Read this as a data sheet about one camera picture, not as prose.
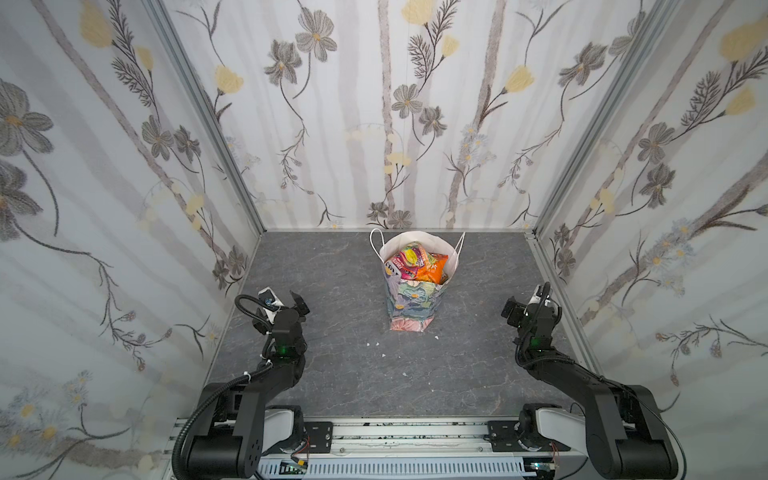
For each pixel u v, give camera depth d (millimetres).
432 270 815
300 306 818
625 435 418
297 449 717
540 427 629
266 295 725
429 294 778
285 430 615
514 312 806
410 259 824
